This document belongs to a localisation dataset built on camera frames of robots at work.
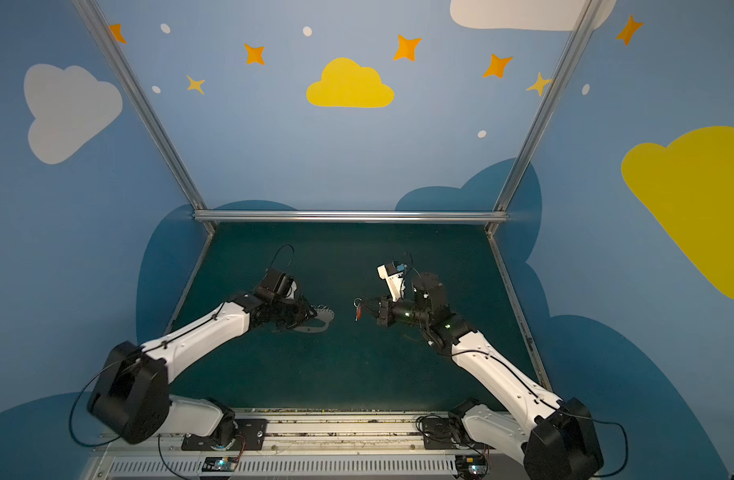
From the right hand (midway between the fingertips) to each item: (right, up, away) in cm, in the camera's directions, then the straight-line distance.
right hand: (364, 301), depth 74 cm
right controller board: (+26, -40, -2) cm, 48 cm away
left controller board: (-35, -39, -2) cm, 53 cm away
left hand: (-14, -6, +12) cm, 19 cm away
